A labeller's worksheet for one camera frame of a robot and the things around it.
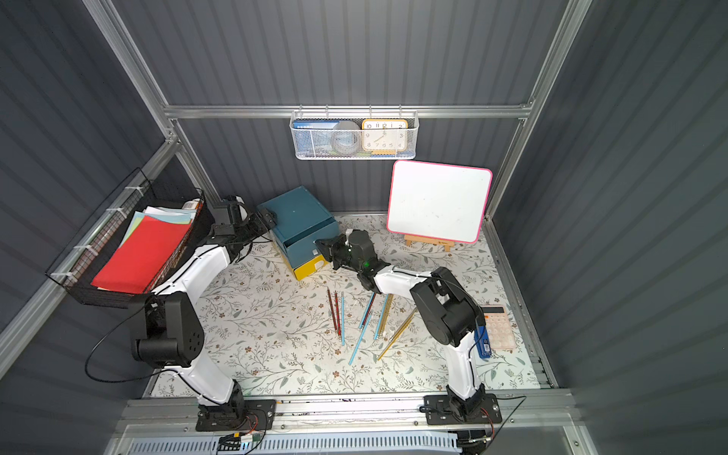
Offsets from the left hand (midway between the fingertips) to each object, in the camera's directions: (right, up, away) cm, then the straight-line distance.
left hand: (262, 218), depth 91 cm
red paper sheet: (-26, -11, -15) cm, 32 cm away
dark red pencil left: (+22, -30, +3) cm, 38 cm away
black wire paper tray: (-28, -14, -30) cm, 44 cm away
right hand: (+20, -6, -6) cm, 21 cm away
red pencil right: (+25, -36, -2) cm, 44 cm away
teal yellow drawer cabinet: (+13, -1, -2) cm, 13 cm away
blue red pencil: (+35, -30, +3) cm, 46 cm away
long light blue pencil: (+32, -39, -4) cm, 50 cm away
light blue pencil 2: (+40, -29, +5) cm, 50 cm away
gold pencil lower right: (+43, -37, -4) cm, 57 cm away
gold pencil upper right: (+50, -31, +3) cm, 59 cm away
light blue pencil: (+26, -33, +1) cm, 42 cm away
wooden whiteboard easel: (+57, -7, +16) cm, 60 cm away
